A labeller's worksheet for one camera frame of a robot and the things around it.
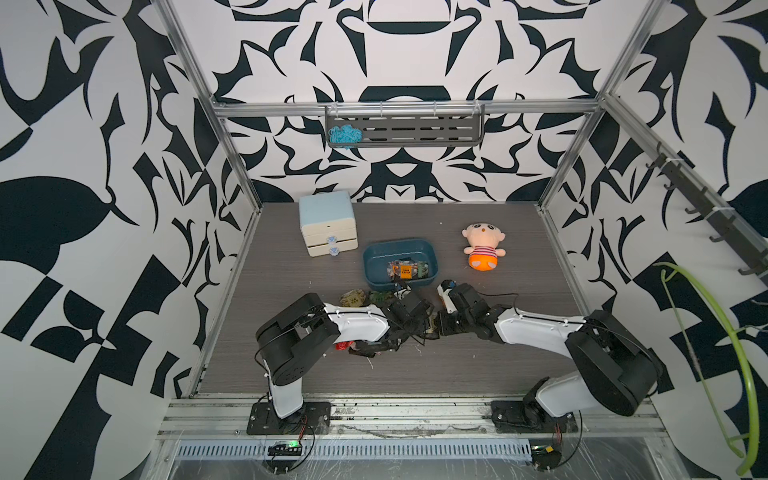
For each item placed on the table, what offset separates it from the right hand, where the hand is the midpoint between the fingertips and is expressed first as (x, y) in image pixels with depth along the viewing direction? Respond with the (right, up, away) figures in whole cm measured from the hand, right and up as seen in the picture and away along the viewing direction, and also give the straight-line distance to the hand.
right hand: (431, 317), depth 90 cm
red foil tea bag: (-25, -6, -8) cm, 27 cm away
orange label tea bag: (-7, +13, +9) cm, 17 cm away
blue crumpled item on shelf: (-26, +55, +1) cm, 60 cm away
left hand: (-2, 0, -1) cm, 2 cm away
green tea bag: (-1, +13, +11) cm, 17 cm away
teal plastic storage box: (-16, +18, +14) cm, 28 cm away
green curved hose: (+47, -11, -41) cm, 63 cm away
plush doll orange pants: (+19, +23, +11) cm, 32 cm away
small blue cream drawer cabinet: (-33, +29, +6) cm, 44 cm away
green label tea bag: (-15, +5, +3) cm, 17 cm away
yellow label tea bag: (-23, +5, +3) cm, 24 cm away
